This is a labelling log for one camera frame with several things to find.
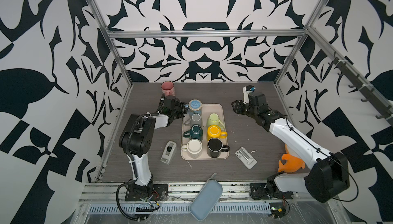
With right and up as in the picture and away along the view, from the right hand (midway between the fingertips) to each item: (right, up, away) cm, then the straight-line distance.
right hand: (234, 101), depth 83 cm
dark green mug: (-21, -17, 0) cm, 27 cm away
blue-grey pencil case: (-15, -44, -13) cm, 48 cm away
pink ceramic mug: (-39, +8, +20) cm, 45 cm away
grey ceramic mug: (-20, -10, +6) cm, 24 cm away
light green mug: (-10, -11, +6) cm, 16 cm away
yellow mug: (-10, -16, +2) cm, 19 cm away
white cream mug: (-21, -24, -1) cm, 32 cm away
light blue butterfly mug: (-21, -3, +9) cm, 23 cm away
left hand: (-26, +1, +15) cm, 30 cm away
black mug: (-11, -24, -3) cm, 26 cm away
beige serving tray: (-13, -6, +24) cm, 28 cm away
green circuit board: (+17, -49, -12) cm, 54 cm away
